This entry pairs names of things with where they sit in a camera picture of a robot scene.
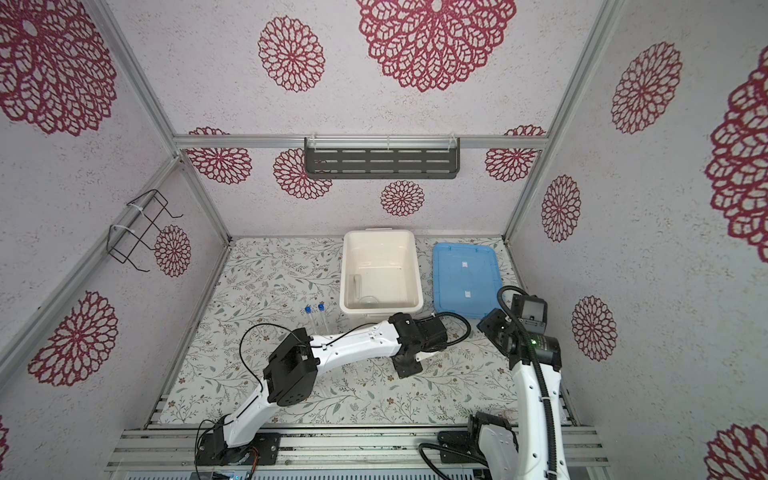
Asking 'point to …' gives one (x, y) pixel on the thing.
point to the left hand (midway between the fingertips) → (400, 364)
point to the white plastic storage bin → (380, 275)
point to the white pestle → (357, 279)
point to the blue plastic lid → (466, 279)
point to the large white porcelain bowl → (368, 302)
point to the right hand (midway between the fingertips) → (490, 319)
